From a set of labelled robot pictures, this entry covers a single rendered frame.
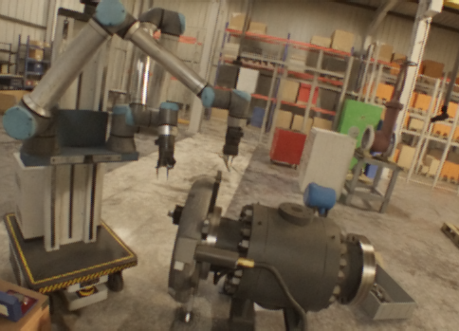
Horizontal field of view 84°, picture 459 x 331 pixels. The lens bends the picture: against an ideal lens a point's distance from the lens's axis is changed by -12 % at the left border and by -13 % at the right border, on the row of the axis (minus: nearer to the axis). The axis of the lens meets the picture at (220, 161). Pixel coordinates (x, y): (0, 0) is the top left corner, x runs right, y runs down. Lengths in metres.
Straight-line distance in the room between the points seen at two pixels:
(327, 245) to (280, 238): 0.27
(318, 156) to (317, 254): 3.80
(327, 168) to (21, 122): 4.79
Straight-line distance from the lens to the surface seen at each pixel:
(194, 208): 1.46
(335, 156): 5.34
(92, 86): 1.87
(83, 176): 1.99
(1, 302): 1.40
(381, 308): 2.73
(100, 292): 2.07
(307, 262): 1.59
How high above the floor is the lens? 1.50
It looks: 14 degrees down
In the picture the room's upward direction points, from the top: 12 degrees clockwise
